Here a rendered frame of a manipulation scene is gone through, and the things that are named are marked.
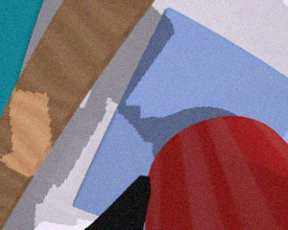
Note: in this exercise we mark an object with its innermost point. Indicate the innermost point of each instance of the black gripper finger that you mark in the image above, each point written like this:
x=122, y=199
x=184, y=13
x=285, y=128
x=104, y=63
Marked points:
x=129, y=210

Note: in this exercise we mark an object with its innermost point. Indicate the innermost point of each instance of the brown wooden bar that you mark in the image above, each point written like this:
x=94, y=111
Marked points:
x=78, y=44

